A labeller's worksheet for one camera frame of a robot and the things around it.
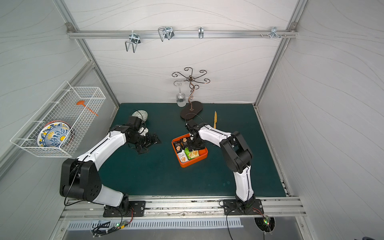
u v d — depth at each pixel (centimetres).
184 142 96
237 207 66
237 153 52
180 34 79
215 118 112
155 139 77
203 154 88
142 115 111
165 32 77
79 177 42
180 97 95
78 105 77
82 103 78
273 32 77
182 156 88
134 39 78
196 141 80
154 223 70
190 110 115
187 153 92
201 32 76
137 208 73
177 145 93
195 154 90
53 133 61
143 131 76
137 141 72
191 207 75
